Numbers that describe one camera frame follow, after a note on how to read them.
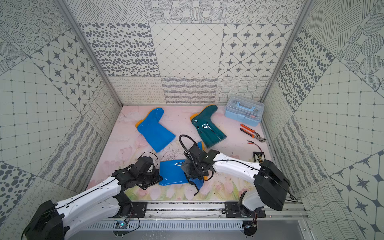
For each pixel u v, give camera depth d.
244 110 1.03
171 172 0.88
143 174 0.65
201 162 0.61
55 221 0.40
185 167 0.79
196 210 0.76
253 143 0.98
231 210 0.74
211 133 1.02
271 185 0.42
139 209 0.73
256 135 1.04
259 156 0.92
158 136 1.01
